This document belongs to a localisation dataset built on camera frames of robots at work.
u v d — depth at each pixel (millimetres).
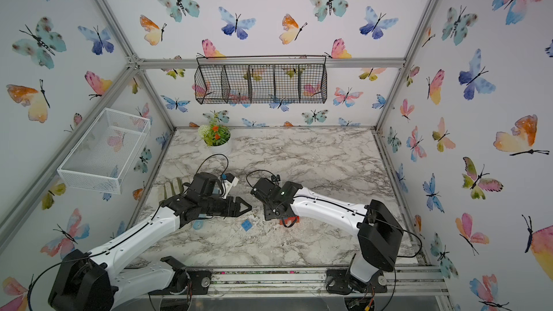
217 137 981
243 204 736
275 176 734
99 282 386
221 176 728
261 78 979
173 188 959
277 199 563
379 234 423
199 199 634
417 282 754
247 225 862
